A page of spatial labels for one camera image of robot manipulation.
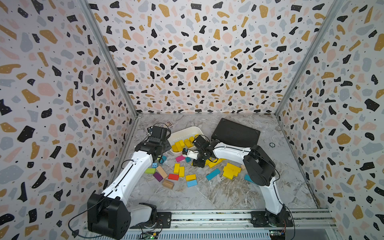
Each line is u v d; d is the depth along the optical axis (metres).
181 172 0.90
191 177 0.88
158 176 0.88
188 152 0.83
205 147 0.73
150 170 0.91
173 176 0.89
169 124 1.13
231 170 0.90
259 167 0.53
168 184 0.84
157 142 0.62
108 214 0.39
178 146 1.01
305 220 0.76
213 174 0.90
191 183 0.85
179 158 0.95
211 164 0.92
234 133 1.05
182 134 1.07
